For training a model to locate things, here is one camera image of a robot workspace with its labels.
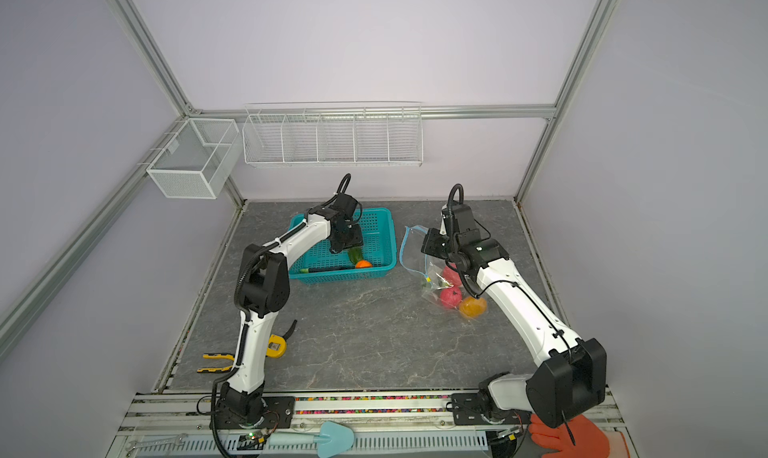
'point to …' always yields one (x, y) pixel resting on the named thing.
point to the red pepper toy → (452, 276)
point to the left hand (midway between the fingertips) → (359, 244)
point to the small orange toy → (363, 264)
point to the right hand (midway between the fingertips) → (426, 241)
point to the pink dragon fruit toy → (451, 295)
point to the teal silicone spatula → (333, 439)
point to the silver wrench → (133, 444)
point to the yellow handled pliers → (216, 369)
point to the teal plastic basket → (378, 245)
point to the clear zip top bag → (441, 282)
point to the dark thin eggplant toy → (325, 269)
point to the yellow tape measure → (277, 345)
